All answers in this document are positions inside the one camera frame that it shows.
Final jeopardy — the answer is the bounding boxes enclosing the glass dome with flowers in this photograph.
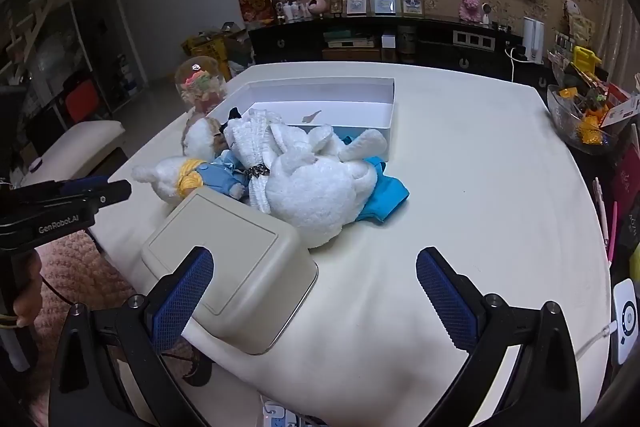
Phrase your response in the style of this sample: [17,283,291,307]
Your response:
[175,57,230,115]

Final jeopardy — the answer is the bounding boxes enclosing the white plush doll blue outfit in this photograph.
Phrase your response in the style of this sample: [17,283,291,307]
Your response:
[131,154,248,208]

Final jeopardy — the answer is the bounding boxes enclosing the blue garment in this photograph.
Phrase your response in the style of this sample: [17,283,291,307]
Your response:
[345,134,411,224]

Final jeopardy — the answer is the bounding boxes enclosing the white ottoman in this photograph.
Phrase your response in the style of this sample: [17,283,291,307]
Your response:
[22,121,126,188]

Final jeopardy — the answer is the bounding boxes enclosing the yellow plastic toy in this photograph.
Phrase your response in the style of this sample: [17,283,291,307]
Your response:
[572,46,600,80]

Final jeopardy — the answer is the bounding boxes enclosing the wooden box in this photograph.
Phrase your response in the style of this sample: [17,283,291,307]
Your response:
[322,48,382,61]

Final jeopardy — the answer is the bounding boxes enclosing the brown white teddy bear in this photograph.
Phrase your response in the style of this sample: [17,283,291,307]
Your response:
[181,117,233,160]

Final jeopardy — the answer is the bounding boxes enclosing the white knitted doll dress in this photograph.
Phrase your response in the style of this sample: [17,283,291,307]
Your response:
[224,108,286,212]

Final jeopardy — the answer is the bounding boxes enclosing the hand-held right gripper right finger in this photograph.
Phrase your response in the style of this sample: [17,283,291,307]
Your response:
[416,247,583,427]

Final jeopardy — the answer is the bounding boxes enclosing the pink fuzzy cloth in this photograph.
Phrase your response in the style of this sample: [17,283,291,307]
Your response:
[32,229,146,427]

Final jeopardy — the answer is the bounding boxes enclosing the storage shelf unit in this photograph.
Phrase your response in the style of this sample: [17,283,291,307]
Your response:
[0,0,146,142]

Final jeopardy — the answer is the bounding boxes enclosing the blue box with figures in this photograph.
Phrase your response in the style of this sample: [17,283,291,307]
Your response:
[272,0,303,22]

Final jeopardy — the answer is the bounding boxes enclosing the red storage box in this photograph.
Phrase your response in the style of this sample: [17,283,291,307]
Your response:
[65,79,98,122]

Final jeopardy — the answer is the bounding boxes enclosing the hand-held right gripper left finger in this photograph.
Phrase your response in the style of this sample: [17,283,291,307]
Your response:
[47,246,216,427]

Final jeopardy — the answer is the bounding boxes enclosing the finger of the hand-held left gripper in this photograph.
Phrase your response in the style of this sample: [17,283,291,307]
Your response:
[60,176,110,195]
[91,180,133,210]

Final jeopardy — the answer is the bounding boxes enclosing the yellow crates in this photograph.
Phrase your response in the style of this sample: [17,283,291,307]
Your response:
[181,34,226,62]

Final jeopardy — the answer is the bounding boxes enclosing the white plush rabbit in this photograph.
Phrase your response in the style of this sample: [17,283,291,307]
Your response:
[265,124,388,249]

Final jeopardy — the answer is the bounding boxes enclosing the black tv cabinet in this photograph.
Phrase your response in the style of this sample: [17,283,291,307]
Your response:
[247,14,551,82]

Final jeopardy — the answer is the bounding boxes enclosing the white pen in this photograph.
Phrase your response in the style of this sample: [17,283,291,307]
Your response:
[593,178,611,258]

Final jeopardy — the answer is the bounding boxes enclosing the beige patterned bag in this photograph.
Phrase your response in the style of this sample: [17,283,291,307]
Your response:
[564,0,596,40]

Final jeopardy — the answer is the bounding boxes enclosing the pink pen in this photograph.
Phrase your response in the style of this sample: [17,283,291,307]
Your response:
[606,202,619,264]

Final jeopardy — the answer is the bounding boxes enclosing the white water appliance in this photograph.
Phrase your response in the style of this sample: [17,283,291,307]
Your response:
[522,17,546,64]

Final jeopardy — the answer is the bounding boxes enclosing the dark tin can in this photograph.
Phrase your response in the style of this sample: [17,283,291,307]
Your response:
[398,25,418,55]

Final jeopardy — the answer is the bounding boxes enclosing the person's left hand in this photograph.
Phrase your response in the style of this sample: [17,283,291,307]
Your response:
[12,252,46,330]

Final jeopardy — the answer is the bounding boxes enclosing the white dial device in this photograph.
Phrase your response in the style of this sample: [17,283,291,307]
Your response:
[612,279,640,365]

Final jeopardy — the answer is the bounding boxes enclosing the white cable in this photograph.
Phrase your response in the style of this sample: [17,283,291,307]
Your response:
[505,47,526,82]

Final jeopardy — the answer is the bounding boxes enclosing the clear bag of snacks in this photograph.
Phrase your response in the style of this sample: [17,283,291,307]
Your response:
[546,84,618,155]

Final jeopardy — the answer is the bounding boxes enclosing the stack of books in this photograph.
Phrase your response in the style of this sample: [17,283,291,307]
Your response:
[322,29,376,50]

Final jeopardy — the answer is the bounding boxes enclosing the white cardboard box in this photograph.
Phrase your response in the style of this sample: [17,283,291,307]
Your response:
[206,78,396,146]

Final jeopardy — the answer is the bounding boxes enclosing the red gift box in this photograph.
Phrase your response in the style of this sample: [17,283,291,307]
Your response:
[236,0,273,25]

